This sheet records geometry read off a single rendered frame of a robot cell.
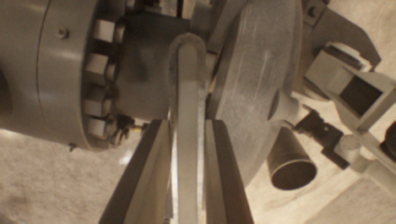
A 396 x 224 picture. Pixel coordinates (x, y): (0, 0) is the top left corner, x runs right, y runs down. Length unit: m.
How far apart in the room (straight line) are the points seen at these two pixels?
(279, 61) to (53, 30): 0.39
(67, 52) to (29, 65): 0.08
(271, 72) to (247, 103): 0.06
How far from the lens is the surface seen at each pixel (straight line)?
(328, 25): 1.23
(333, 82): 0.73
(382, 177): 0.79
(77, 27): 0.43
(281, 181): 1.60
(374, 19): 1.58
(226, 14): 0.36
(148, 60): 0.50
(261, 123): 0.31
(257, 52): 0.31
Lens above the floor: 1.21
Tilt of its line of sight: 57 degrees down
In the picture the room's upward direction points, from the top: 178 degrees counter-clockwise
